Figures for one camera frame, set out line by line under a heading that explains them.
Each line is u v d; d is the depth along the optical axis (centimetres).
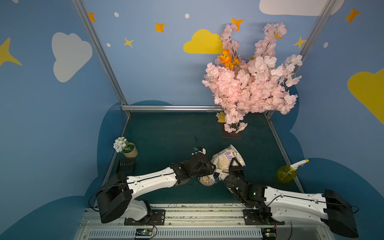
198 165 60
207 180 86
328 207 44
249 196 58
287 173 82
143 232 72
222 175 73
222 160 77
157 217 74
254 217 74
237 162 74
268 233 72
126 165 92
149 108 122
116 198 41
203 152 75
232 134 111
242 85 75
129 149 93
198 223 74
